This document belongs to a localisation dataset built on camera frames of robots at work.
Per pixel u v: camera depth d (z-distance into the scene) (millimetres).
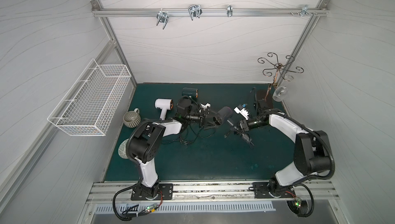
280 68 865
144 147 484
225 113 831
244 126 754
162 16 781
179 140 908
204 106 840
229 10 781
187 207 703
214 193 738
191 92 1080
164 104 1013
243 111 801
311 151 458
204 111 765
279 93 859
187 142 906
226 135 855
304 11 765
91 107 689
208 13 787
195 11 765
